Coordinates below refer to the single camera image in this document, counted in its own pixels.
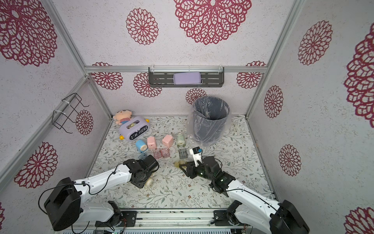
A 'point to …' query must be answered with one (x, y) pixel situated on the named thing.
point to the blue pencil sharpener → (141, 146)
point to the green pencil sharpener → (180, 140)
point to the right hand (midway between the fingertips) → (182, 163)
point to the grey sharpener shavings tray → (183, 153)
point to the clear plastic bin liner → (189, 129)
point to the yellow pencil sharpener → (149, 182)
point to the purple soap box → (188, 78)
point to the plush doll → (122, 116)
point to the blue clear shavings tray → (142, 156)
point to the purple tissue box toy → (133, 128)
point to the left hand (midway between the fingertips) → (147, 177)
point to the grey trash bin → (211, 113)
